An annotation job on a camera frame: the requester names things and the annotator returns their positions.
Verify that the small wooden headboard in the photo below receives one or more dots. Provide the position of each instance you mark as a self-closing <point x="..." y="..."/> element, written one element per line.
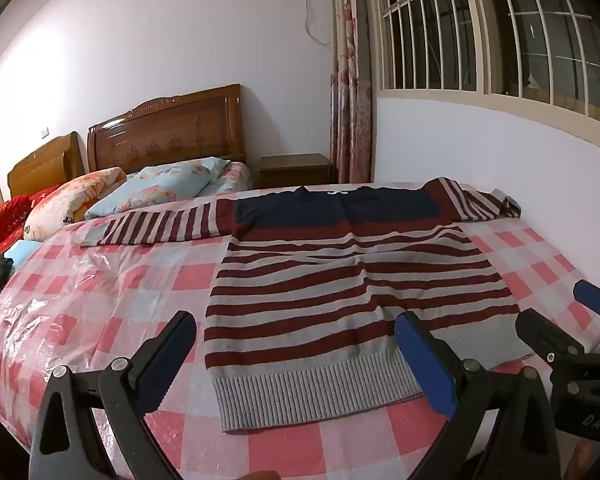
<point x="45" y="165"/>

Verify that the pink floral quilt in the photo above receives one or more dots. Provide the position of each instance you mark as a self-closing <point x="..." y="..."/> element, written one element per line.
<point x="234" y="176"/>

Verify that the wooden bedside table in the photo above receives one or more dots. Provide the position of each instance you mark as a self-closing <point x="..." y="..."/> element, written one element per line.
<point x="295" y="170"/>

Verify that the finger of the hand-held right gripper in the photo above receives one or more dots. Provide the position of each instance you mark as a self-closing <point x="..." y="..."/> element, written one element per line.
<point x="596" y="299"/>
<point x="545" y="334"/>

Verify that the red grey striped sweater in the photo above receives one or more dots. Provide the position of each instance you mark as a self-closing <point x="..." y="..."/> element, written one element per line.
<point x="340" y="285"/>

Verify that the large wooden headboard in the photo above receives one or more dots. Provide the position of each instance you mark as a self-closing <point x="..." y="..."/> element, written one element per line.
<point x="170" y="132"/>

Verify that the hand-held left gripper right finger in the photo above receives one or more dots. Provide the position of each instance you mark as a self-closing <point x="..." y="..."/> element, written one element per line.
<point x="425" y="365"/>

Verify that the blue floral pillow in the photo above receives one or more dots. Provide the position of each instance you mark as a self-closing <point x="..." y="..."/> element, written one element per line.
<point x="155" y="187"/>

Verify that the pink floral curtain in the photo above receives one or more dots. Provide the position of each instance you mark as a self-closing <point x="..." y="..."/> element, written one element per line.
<point x="349" y="75"/>

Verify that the orange floral pillow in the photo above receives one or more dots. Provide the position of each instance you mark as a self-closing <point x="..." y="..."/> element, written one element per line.
<point x="65" y="202"/>

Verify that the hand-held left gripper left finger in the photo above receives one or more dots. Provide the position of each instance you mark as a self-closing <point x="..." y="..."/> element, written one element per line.
<point x="167" y="355"/>

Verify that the red blanket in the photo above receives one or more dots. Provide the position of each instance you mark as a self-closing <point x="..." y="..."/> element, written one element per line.
<point x="2" y="220"/>

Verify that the pink checked bed cover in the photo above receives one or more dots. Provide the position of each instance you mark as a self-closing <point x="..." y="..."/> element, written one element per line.
<point x="130" y="290"/>

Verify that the window with white grille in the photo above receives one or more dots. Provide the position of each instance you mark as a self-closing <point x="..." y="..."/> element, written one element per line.
<point x="490" y="30"/>

